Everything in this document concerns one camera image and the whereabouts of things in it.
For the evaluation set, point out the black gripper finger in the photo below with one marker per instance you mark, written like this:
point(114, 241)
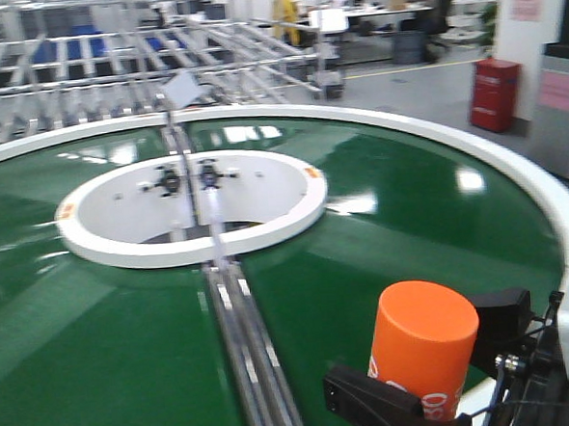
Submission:
point(368, 401)
point(503, 315)

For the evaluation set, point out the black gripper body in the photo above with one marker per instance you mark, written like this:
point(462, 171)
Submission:
point(532, 396)

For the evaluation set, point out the orange capacitor cylinder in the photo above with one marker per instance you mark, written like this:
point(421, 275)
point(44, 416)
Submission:
point(418, 340)

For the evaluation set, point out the round white green-belt conveyor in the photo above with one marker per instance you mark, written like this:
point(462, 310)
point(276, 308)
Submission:
point(105, 354)

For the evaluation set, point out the expandable steel roller conveyor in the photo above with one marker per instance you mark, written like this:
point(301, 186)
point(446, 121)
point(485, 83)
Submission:
point(42, 119)

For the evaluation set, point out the grey steel cabinet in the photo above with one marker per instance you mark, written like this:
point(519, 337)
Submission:
point(561, 119)

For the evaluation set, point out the red cabinet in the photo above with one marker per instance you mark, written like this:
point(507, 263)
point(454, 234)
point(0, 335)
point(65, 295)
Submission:
point(494, 94)

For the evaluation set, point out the dark waste bin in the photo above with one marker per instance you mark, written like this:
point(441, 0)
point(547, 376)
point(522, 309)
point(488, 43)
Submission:
point(408, 47)

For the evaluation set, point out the white desk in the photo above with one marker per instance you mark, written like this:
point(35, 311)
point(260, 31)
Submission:
point(383, 11)

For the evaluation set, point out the white-topped cart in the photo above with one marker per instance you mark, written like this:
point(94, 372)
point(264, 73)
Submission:
point(328, 22)

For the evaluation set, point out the white sensor box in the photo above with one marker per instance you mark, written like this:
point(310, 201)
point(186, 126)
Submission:
point(182, 89)

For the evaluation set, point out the steel pipe flow rack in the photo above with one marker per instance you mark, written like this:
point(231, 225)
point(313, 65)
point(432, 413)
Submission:
point(109, 35)

